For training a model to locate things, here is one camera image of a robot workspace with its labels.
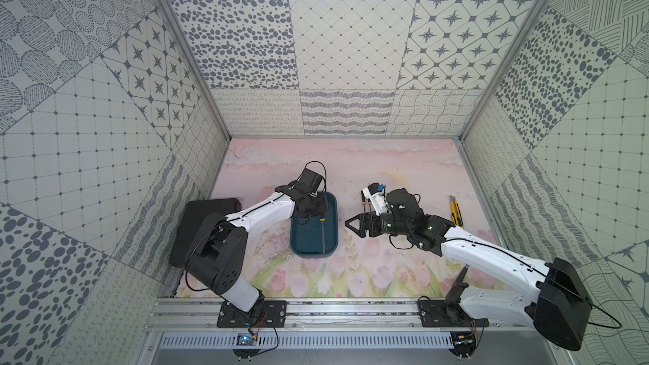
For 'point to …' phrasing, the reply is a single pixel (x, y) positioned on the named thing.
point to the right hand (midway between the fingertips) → (354, 224)
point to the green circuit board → (245, 339)
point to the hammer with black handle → (459, 286)
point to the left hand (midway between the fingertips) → (326, 203)
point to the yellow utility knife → (456, 215)
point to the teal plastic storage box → (316, 236)
